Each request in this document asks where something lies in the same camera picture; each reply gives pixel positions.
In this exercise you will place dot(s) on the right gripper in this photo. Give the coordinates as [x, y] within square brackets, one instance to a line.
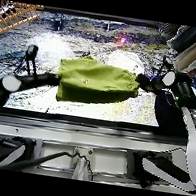
[144, 82]

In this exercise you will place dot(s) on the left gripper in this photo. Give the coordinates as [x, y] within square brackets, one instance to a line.
[51, 79]

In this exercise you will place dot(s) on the green garment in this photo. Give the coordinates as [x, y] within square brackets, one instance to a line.
[94, 82]

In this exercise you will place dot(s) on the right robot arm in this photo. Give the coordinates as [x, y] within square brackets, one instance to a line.
[190, 132]

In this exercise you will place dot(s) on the heap of clothes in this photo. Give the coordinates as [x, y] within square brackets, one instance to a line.
[194, 45]

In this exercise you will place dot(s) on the black garment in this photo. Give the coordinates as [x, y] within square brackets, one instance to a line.
[168, 112]

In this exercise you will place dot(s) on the brown wooden rack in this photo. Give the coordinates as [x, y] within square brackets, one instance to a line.
[14, 17]

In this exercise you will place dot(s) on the silver frame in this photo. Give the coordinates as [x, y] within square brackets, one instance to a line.
[107, 137]

